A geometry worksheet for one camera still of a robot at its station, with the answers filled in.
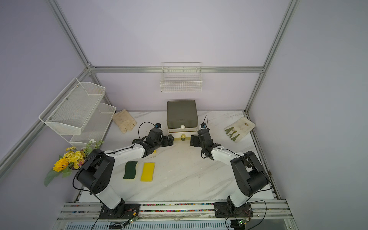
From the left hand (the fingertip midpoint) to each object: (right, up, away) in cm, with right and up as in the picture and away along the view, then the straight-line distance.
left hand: (167, 139), depth 94 cm
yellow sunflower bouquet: (-41, -6, -28) cm, 50 cm away
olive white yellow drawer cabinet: (+10, +13, -6) cm, 18 cm away
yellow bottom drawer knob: (+11, +2, -2) cm, 11 cm away
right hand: (+21, 0, +1) cm, 21 cm away
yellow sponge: (-11, -19, -6) cm, 23 cm away
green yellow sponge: (-21, -17, -9) cm, 29 cm away
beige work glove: (-38, +13, +21) cm, 45 cm away
